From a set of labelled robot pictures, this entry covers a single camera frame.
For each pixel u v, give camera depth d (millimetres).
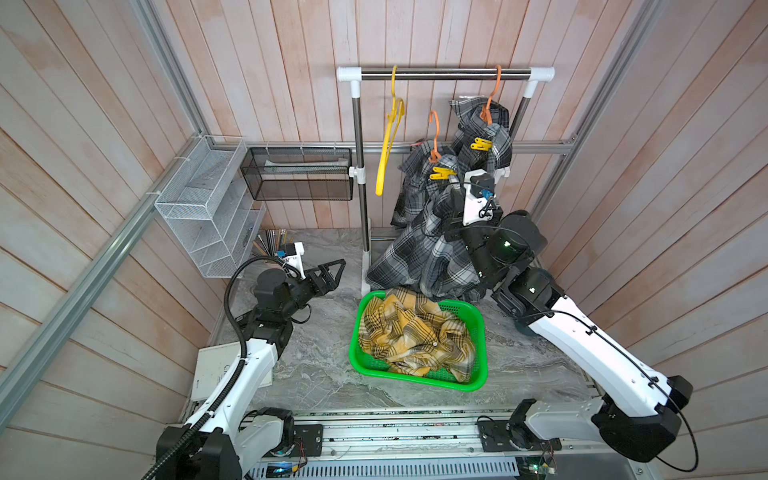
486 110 680
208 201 688
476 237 506
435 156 660
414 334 808
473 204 466
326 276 664
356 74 614
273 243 1010
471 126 715
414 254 747
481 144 617
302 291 662
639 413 393
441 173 602
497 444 729
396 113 830
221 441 396
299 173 980
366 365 859
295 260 683
